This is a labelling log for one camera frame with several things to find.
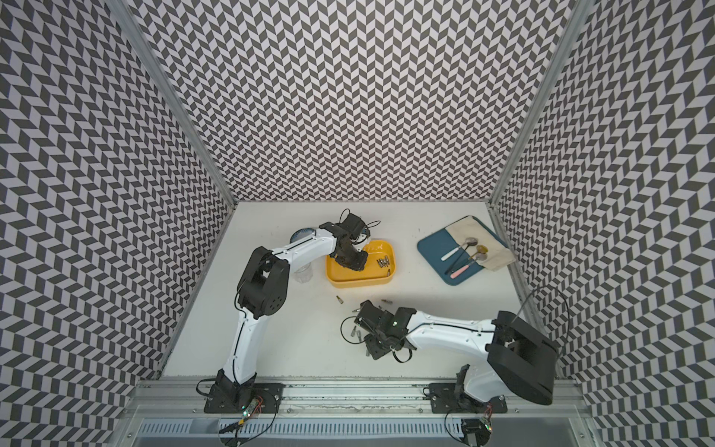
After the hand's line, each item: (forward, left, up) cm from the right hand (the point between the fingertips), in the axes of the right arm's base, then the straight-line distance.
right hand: (380, 348), depth 81 cm
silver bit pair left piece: (+11, +7, +1) cm, 13 cm away
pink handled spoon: (+32, -38, -1) cm, 49 cm away
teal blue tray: (+38, -23, -1) cm, 44 cm away
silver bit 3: (+26, -4, 0) cm, 26 cm away
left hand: (+26, +6, +1) cm, 27 cm away
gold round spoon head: (+36, -40, -1) cm, 54 cm away
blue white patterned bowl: (+39, +28, +5) cm, 49 cm away
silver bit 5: (+15, -3, -1) cm, 15 cm away
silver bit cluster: (+5, +8, -1) cm, 10 cm away
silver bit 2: (+31, -3, -1) cm, 31 cm away
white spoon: (+39, -35, 0) cm, 52 cm away
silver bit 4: (+16, +13, -2) cm, 21 cm away
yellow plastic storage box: (+28, 0, -1) cm, 28 cm away
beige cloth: (+33, -42, 0) cm, 54 cm away
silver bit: (+30, -1, 0) cm, 30 cm away
